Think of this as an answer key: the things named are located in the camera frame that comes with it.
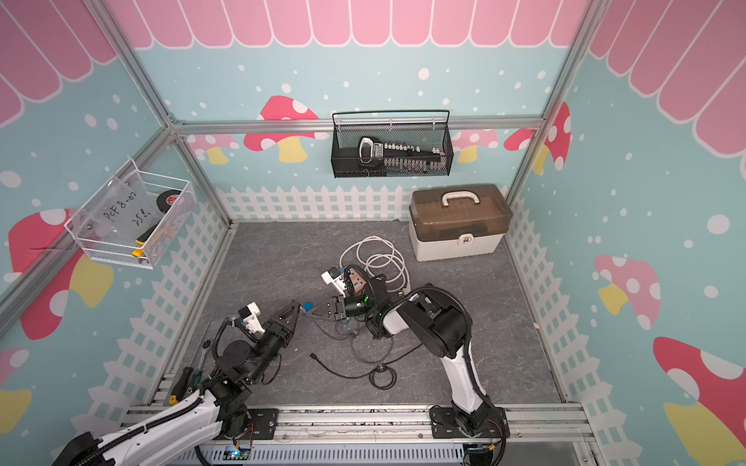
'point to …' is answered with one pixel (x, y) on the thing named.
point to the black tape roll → (166, 199)
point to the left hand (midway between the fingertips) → (303, 310)
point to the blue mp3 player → (308, 306)
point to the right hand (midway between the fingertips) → (311, 317)
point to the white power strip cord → (408, 285)
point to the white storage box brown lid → (448, 221)
